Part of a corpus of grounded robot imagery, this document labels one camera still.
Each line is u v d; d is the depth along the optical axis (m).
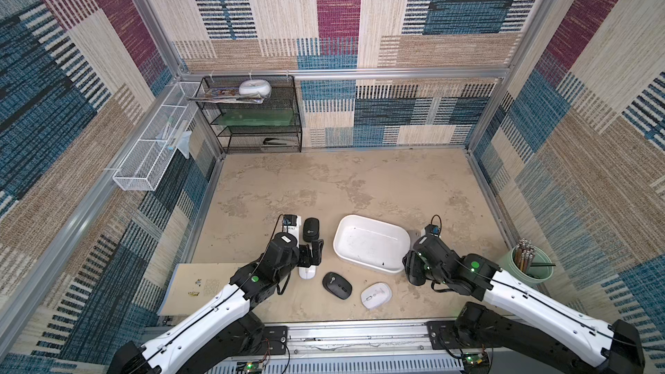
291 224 0.70
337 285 0.81
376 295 0.79
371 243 0.94
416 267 0.70
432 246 0.59
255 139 1.19
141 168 0.89
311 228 0.94
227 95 0.92
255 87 0.89
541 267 0.77
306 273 0.85
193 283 0.83
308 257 0.70
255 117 0.99
